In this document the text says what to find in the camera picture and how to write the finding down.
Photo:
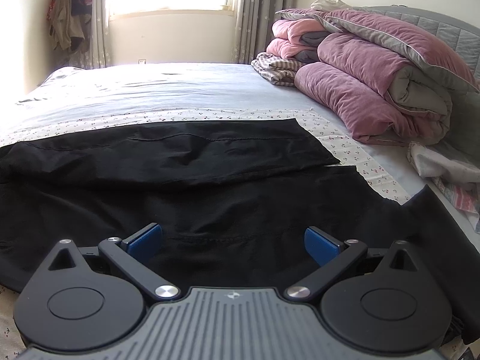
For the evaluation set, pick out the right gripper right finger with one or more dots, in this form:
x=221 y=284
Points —
x=335 y=258

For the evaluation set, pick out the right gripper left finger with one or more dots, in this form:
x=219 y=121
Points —
x=127 y=257

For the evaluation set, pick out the black pants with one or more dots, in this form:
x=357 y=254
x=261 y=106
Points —
x=180 y=191

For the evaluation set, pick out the black garment at edge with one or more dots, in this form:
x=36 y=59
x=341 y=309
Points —
x=451 y=258

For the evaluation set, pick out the cherry print bed sheet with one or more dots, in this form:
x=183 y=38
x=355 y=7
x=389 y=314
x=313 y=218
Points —
x=352 y=149

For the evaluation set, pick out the white patterned cloth pile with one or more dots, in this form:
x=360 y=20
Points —
x=456 y=177

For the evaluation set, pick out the grey blue bed cover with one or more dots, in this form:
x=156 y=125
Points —
x=74 y=100

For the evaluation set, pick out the purple grey folded quilt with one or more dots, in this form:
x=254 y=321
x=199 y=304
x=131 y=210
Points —
x=390 y=81

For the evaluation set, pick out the striped folded cloth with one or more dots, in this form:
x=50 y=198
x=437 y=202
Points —
x=276 y=70

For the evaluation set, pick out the left grey curtain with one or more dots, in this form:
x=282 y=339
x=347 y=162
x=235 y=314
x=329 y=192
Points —
x=96 y=52

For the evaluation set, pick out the grey curtain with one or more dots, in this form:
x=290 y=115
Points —
x=96 y=52
x=252 y=30

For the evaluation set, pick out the pink folded blanket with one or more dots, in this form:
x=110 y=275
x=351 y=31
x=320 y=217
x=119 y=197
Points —
x=297 y=39

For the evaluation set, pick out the hanging clothes in corner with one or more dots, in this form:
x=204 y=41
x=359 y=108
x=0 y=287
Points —
x=69 y=24

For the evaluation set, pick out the grey quilted headboard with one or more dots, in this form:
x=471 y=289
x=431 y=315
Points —
x=462 y=37

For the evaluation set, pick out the right grey curtain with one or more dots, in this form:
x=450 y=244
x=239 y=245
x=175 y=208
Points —
x=252 y=30

